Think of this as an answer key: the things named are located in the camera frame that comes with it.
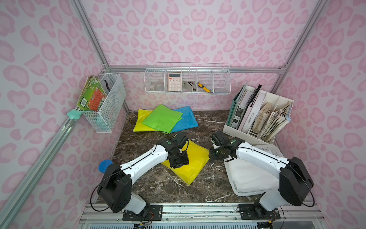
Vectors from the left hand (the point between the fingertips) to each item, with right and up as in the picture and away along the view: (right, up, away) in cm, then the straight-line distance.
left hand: (187, 161), depth 81 cm
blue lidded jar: (-42, 0, -8) cm, 43 cm away
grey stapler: (+2, +47, +15) cm, 49 cm away
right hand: (+14, +3, +4) cm, 15 cm away
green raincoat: (-18, +25, +27) cm, 41 cm away
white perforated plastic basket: (+52, +5, +6) cm, 52 cm away
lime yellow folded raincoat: (-36, +28, +33) cm, 56 cm away
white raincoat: (+34, -9, -1) cm, 35 cm away
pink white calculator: (-8, +49, +14) cm, 52 cm away
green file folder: (+28, +33, +3) cm, 44 cm away
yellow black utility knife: (+12, +45, +16) cm, 50 cm away
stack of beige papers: (+51, +22, +7) cm, 56 cm away
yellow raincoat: (+8, 0, +11) cm, 14 cm away
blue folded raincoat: (+1, +23, +29) cm, 37 cm away
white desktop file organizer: (+38, +35, +2) cm, 52 cm away
